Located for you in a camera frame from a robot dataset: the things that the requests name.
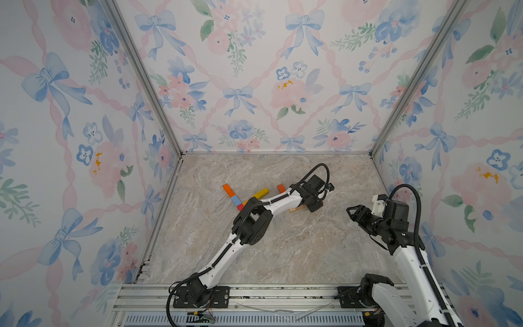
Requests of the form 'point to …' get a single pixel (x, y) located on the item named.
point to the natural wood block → (297, 208)
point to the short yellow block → (245, 202)
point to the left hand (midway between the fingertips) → (319, 200)
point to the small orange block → (229, 190)
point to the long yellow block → (261, 193)
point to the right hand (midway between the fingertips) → (353, 212)
